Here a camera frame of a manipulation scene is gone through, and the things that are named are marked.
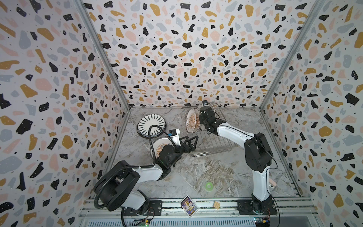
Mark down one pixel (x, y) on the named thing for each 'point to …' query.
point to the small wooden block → (216, 205)
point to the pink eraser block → (272, 181)
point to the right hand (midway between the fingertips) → (202, 110)
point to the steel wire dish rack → (209, 144)
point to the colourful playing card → (188, 206)
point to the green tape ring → (209, 186)
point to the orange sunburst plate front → (191, 120)
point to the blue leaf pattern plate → (146, 121)
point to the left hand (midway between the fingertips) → (194, 135)
